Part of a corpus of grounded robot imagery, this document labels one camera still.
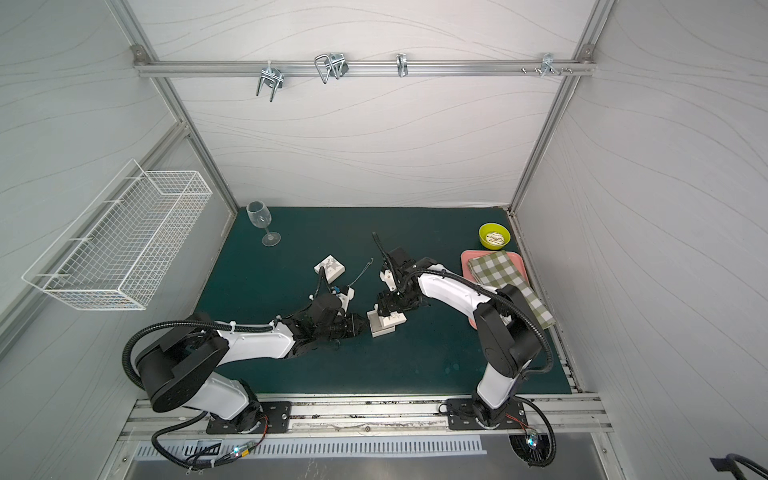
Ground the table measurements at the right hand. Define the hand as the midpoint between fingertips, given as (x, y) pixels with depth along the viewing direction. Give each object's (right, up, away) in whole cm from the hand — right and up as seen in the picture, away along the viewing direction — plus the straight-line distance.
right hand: (389, 308), depth 87 cm
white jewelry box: (-20, +10, +14) cm, 26 cm away
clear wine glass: (-45, +28, +15) cm, 55 cm away
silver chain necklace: (-7, +12, +17) cm, 22 cm away
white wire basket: (-63, +18, -19) cm, 68 cm away
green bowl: (+38, +21, +20) cm, 48 cm away
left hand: (-5, -4, -3) cm, 7 cm away
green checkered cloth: (+38, +10, +14) cm, 42 cm away
